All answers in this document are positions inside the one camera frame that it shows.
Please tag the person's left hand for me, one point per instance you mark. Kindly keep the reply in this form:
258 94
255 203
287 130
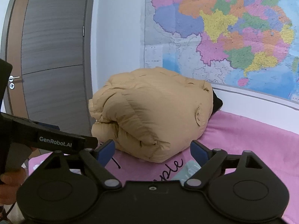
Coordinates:
14 175

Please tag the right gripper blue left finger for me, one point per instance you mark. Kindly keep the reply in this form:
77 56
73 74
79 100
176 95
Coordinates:
94 165

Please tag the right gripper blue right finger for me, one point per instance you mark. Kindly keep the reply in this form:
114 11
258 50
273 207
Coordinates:
210 161

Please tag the silver door handle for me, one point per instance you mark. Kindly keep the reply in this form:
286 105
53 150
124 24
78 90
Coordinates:
11 78

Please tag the grey wooden door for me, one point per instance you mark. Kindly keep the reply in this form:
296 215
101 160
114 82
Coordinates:
48 44

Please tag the colourful wall map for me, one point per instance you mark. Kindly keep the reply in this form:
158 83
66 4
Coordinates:
249 47

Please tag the tan puffer down jacket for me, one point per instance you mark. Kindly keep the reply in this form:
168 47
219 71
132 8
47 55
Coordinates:
152 113

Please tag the pink floral bed sheet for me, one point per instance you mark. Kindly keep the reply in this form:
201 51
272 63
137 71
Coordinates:
259 183

